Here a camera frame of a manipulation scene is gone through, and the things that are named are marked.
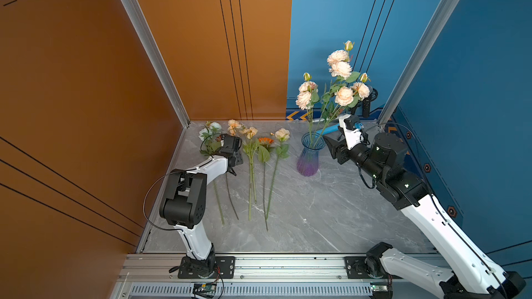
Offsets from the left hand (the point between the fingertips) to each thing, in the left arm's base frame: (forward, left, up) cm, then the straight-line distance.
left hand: (232, 154), depth 99 cm
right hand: (-14, -39, +32) cm, 53 cm away
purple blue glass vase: (-5, -36, +1) cm, 36 cm away
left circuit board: (-53, +4, -9) cm, 54 cm away
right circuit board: (-52, -57, -6) cm, 77 cm away
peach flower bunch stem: (+7, -7, -3) cm, 11 cm away
